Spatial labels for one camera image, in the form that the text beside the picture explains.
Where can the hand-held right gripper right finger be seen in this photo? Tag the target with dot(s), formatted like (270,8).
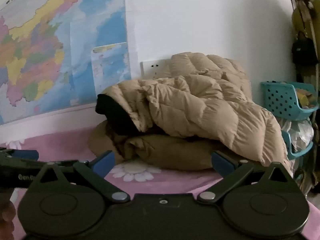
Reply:
(220,161)

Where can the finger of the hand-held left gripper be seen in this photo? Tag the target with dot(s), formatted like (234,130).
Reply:
(25,154)

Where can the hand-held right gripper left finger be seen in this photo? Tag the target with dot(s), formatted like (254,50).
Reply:
(103,160)

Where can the beige down jacket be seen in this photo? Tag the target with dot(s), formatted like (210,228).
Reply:
(187,105)

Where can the person's left hand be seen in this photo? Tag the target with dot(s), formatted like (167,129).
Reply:
(7,212)

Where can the pink floral bed sheet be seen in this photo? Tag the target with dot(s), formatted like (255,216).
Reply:
(162,182)

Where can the teal plastic basket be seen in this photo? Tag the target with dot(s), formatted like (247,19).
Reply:
(280,100)
(287,142)

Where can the clear plastic bag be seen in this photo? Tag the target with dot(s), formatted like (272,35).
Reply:
(301,135)

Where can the black hanging bag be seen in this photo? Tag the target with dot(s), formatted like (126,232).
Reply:
(303,50)

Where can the olive green hanging bag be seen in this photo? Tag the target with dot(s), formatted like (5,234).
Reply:
(303,17)

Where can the white wall socket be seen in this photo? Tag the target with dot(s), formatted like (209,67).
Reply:
(153,67)

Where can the colourful wall map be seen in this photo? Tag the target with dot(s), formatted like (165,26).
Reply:
(50,50)

